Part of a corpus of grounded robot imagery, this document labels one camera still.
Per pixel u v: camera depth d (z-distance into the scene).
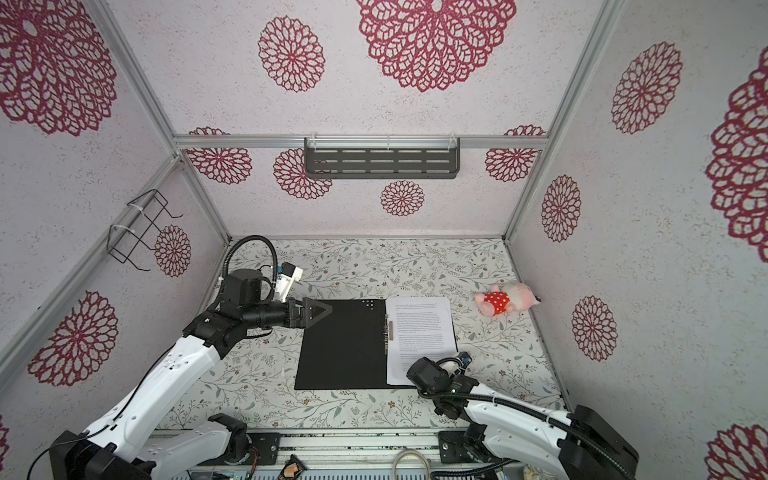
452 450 0.76
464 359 0.76
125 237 0.73
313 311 0.64
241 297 0.56
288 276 0.67
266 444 0.74
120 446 0.39
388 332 0.94
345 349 0.89
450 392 0.62
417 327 0.95
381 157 0.95
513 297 0.95
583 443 0.41
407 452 0.73
